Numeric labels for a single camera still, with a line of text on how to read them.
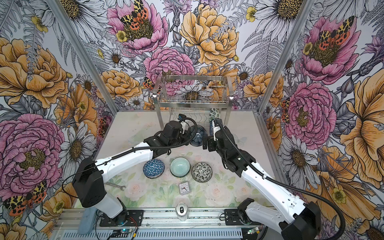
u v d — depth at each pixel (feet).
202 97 3.79
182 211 2.10
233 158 1.80
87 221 2.34
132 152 1.72
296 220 1.25
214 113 3.65
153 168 2.93
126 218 2.31
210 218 2.50
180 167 2.93
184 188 2.70
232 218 2.40
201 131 2.73
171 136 2.03
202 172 2.93
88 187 1.40
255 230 2.34
